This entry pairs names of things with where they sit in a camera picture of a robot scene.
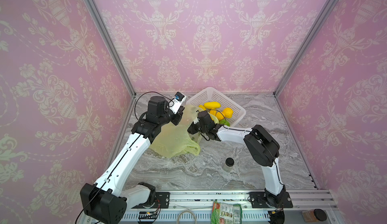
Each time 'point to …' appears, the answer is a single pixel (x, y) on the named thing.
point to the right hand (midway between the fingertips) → (187, 124)
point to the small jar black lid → (227, 167)
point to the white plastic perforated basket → (212, 95)
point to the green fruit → (222, 121)
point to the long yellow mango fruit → (212, 105)
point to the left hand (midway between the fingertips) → (182, 107)
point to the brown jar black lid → (313, 215)
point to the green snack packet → (224, 213)
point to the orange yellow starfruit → (213, 111)
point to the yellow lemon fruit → (228, 112)
